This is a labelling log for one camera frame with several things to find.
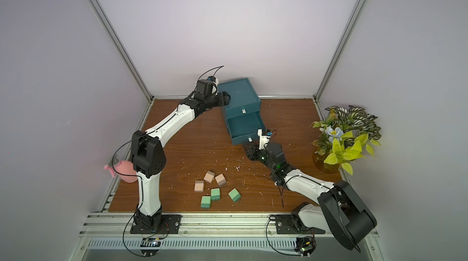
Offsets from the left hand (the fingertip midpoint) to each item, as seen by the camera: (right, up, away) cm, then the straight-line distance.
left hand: (229, 96), depth 90 cm
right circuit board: (+31, -61, -21) cm, 71 cm away
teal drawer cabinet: (+7, -12, +2) cm, 14 cm away
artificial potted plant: (+47, -18, -20) cm, 54 cm away
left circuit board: (-31, -61, -19) cm, 71 cm away
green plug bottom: (-10, -48, -13) cm, 50 cm away
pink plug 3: (-14, -43, -8) cm, 46 cm away
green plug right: (+3, -45, -11) cm, 47 cm away
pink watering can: (-46, -34, -11) cm, 58 cm away
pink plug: (-9, -40, -5) cm, 41 cm away
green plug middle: (-6, -45, -11) cm, 47 cm away
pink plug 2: (-4, -40, -7) cm, 41 cm away
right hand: (+8, -22, -9) cm, 25 cm away
